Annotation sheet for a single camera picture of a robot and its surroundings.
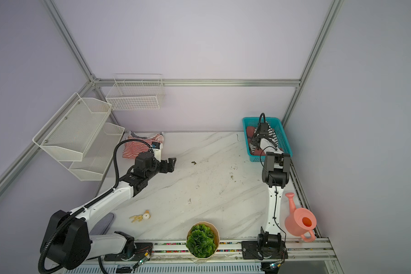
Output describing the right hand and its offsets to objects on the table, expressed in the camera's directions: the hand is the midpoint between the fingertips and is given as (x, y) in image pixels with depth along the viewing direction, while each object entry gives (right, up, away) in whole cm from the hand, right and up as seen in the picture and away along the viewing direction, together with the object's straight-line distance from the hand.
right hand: (252, 139), depth 112 cm
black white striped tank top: (-3, -4, -36) cm, 36 cm away
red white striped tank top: (-77, -7, -8) cm, 78 cm away
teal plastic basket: (+17, -1, -9) cm, 19 cm away
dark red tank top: (-1, +5, +3) cm, 6 cm away
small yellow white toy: (-60, -39, -30) cm, 78 cm away
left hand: (-51, -12, -26) cm, 58 cm away
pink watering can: (+10, -38, -40) cm, 56 cm away
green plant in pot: (-31, -42, -45) cm, 69 cm away
